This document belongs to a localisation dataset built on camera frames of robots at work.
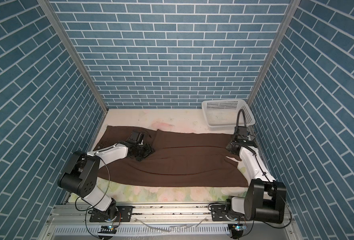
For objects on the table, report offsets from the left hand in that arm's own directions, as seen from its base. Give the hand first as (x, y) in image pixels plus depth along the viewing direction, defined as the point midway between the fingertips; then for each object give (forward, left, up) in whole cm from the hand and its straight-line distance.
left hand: (153, 153), depth 94 cm
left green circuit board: (-39, +18, -5) cm, 43 cm away
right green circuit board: (-39, -46, -2) cm, 61 cm away
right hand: (-1, -48, +10) cm, 49 cm away
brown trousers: (-4, -17, 0) cm, 18 cm away
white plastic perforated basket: (+35, -52, -1) cm, 62 cm away
